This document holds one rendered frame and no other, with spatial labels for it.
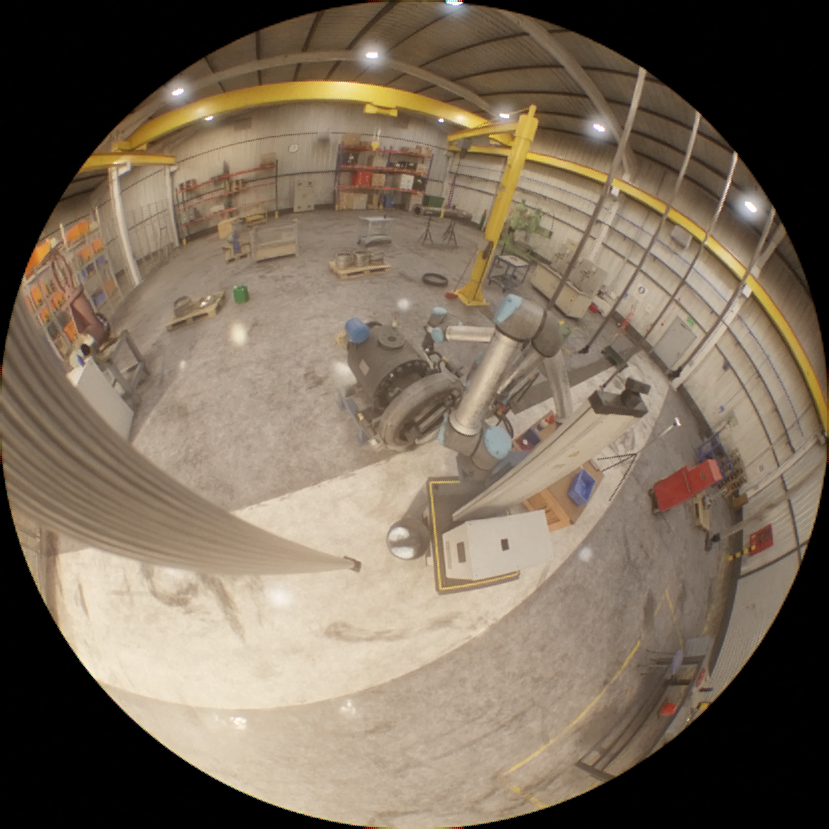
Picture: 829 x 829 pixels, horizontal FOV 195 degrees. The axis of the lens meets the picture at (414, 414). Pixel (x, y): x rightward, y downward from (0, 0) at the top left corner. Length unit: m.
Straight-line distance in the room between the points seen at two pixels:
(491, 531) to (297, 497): 1.62
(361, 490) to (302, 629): 1.37
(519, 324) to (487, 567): 1.17
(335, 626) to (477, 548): 1.35
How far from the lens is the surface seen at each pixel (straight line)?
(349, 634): 2.21
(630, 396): 0.88
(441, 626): 2.26
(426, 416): 1.94
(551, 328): 0.82
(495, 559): 1.44
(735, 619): 9.32
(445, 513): 1.92
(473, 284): 5.13
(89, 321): 4.38
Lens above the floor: 2.11
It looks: 53 degrees down
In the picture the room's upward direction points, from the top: 17 degrees clockwise
